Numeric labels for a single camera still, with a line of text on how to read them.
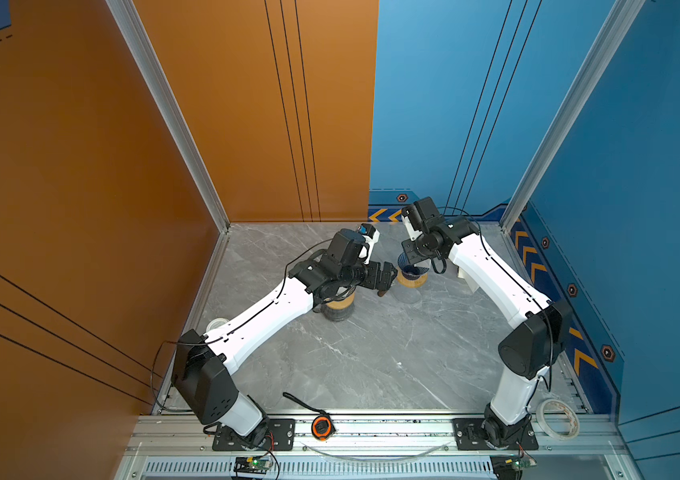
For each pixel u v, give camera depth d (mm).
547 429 735
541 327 457
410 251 754
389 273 669
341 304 862
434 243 581
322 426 724
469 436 725
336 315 901
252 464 708
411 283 889
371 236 680
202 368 404
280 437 739
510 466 698
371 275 663
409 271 926
